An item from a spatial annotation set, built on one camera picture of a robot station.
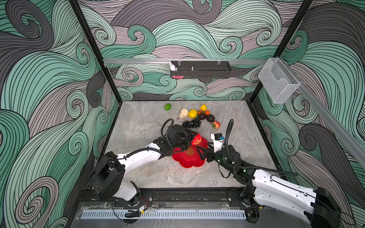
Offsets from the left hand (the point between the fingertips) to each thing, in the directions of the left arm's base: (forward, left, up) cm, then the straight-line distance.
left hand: (198, 135), depth 78 cm
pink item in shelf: (+35, +12, +14) cm, 40 cm away
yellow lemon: (+28, +1, -14) cm, 31 cm away
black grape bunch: (+18, -1, -14) cm, 23 cm away
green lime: (+36, +21, -16) cm, 45 cm away
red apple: (-3, +1, 0) cm, 3 cm away
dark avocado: (+24, -12, -14) cm, 30 cm away
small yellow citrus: (+36, -9, -16) cm, 40 cm away
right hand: (-6, -1, -2) cm, 6 cm away
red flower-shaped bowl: (-5, +4, -18) cm, 19 cm away
